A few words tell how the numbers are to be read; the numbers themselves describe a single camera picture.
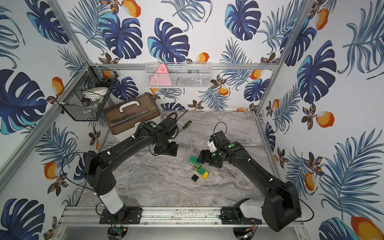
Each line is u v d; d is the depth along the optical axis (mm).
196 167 821
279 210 404
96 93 797
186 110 1236
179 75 1011
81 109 820
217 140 649
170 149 717
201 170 843
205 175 853
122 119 881
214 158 686
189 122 1105
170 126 661
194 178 856
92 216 759
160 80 887
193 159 803
